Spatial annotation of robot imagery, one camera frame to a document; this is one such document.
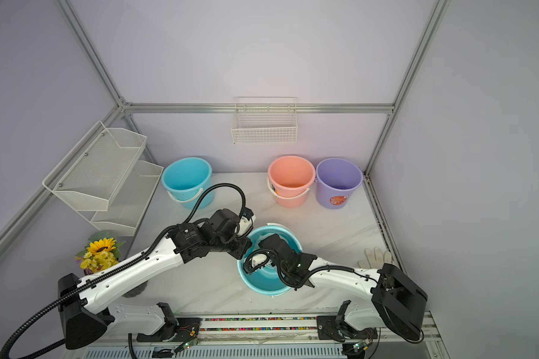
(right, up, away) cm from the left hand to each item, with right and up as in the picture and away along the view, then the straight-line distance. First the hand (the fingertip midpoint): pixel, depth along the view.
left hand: (248, 247), depth 74 cm
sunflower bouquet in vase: (-42, +1, -8) cm, 43 cm away
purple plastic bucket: (+40, +24, +37) cm, 60 cm away
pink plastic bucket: (+15, +24, +24) cm, 37 cm away
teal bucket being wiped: (-30, +24, +22) cm, 45 cm away
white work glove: (+50, -9, +16) cm, 54 cm away
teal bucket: (+6, -15, +10) cm, 19 cm away
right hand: (+7, +2, +10) cm, 12 cm away
